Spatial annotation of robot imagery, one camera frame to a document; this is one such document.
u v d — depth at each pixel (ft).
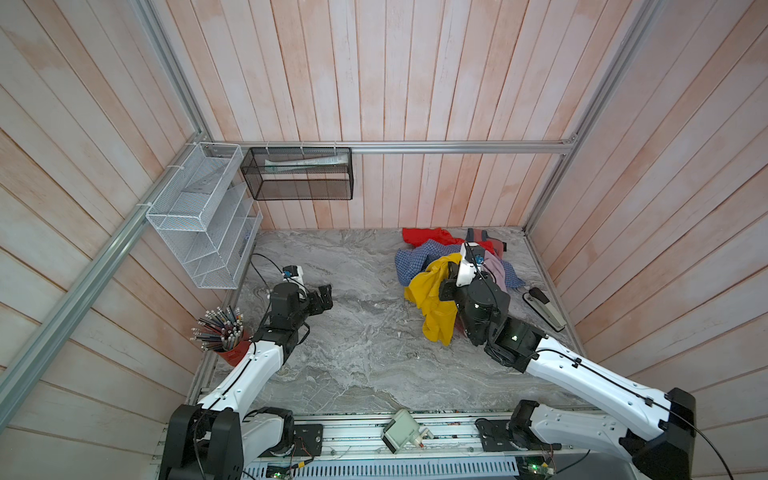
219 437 1.31
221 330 2.40
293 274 2.43
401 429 2.36
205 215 2.19
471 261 1.88
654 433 1.31
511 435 2.16
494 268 3.22
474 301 1.63
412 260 2.82
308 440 2.41
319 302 2.54
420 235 3.93
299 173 3.41
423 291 2.46
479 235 3.84
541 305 3.12
